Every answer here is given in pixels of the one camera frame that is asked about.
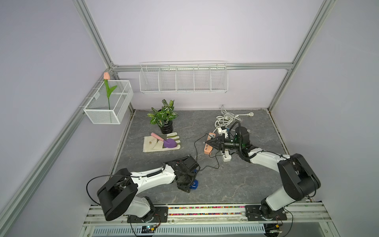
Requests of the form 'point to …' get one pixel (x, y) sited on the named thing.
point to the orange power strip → (208, 148)
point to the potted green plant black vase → (164, 117)
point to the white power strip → (227, 157)
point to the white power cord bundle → (224, 121)
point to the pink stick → (156, 136)
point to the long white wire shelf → (183, 77)
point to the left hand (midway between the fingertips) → (196, 182)
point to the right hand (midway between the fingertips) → (206, 142)
